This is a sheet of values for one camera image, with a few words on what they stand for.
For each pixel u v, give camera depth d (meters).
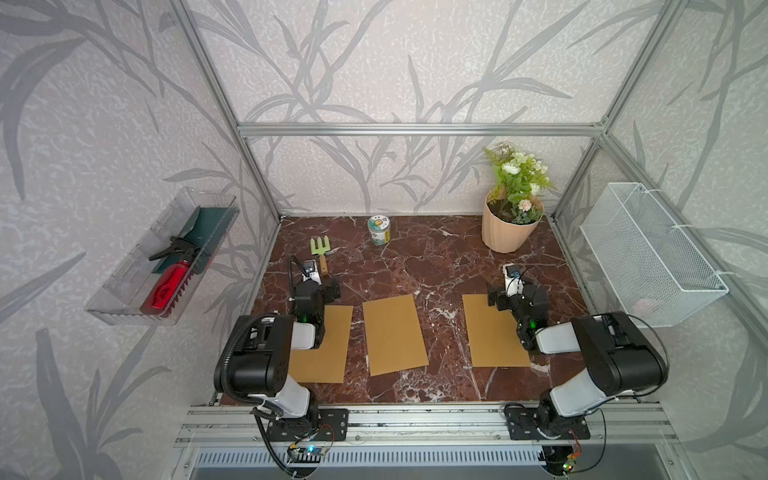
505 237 1.01
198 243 0.68
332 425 0.73
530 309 0.71
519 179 0.91
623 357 0.46
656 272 0.61
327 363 0.81
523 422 0.74
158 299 0.57
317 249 1.09
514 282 0.79
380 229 1.07
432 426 0.76
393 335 0.89
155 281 0.60
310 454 0.72
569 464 0.70
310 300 0.70
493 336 0.89
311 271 0.80
